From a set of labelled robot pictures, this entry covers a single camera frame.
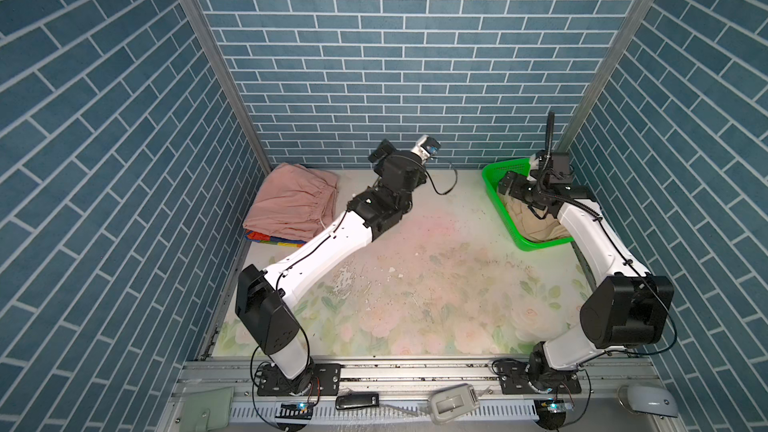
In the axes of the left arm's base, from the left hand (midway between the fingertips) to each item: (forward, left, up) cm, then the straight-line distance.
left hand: (396, 151), depth 74 cm
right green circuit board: (-50, -39, -38) cm, 74 cm away
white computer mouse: (-50, -56, -28) cm, 80 cm away
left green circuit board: (-49, +25, -40) cm, 69 cm away
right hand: (+2, -34, -13) cm, 36 cm away
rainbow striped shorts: (-2, +47, -36) cm, 59 cm away
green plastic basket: (+18, -36, -27) cm, 48 cm away
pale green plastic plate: (-49, +45, -37) cm, 76 cm away
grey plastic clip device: (-49, -13, -35) cm, 62 cm away
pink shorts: (+8, +34, -30) cm, 47 cm away
